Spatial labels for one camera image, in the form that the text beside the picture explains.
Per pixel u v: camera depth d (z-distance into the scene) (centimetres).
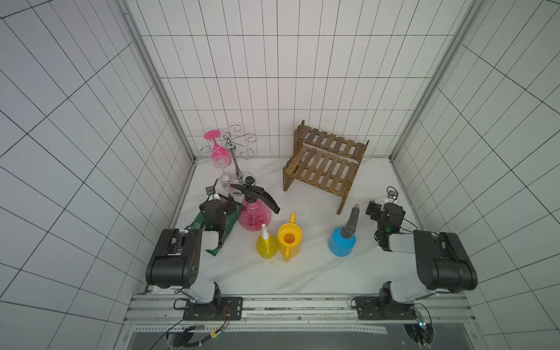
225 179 87
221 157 81
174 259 46
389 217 71
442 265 46
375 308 73
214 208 71
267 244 70
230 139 85
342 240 78
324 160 100
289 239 78
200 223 74
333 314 73
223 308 72
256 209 83
